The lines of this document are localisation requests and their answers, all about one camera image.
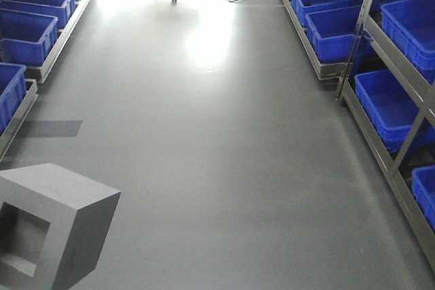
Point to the row of blue bins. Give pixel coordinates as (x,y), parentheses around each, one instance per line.
(391,113)

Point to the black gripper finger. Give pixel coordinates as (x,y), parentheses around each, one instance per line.
(5,225)

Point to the steel rack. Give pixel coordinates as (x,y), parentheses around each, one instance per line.
(326,71)
(397,60)
(40,72)
(20,113)

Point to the grey block with square hole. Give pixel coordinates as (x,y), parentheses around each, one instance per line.
(68,195)

